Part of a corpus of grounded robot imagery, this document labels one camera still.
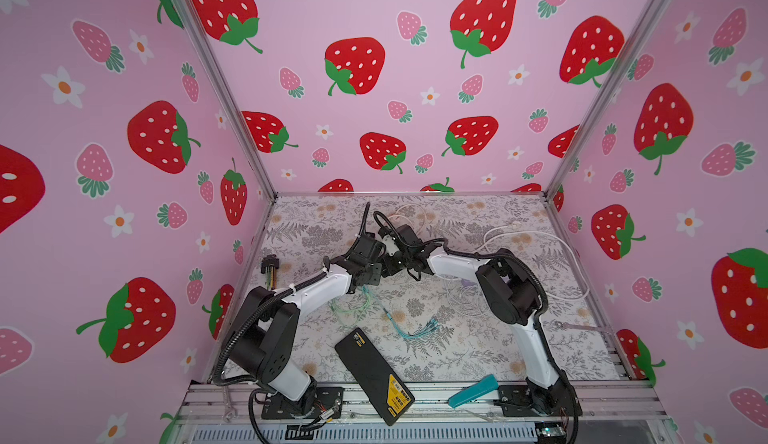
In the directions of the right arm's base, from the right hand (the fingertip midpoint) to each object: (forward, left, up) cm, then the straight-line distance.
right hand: (383, 263), depth 100 cm
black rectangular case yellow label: (-35, -3, +1) cm, 35 cm away
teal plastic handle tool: (-33, -33, -3) cm, 46 cm away
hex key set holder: (-6, +38, +2) cm, 38 cm away
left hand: (-6, +2, +5) cm, 8 cm away
